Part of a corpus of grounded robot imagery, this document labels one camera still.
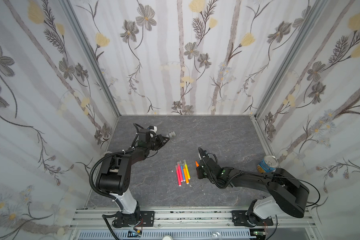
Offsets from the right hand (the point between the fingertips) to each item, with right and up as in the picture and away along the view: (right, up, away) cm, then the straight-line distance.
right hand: (193, 165), depth 86 cm
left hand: (-16, +18, +6) cm, 24 cm away
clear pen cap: (-13, +18, +22) cm, 31 cm away
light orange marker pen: (-4, -7, +2) cm, 8 cm away
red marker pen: (-8, -5, +4) cm, 10 cm away
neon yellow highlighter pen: (-3, -4, +4) cm, 7 cm away
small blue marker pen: (-5, -9, 0) cm, 10 cm away
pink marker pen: (-9, -7, +2) cm, 12 cm away
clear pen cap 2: (-14, +18, +21) cm, 31 cm away
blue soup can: (+43, +1, -3) cm, 43 cm away
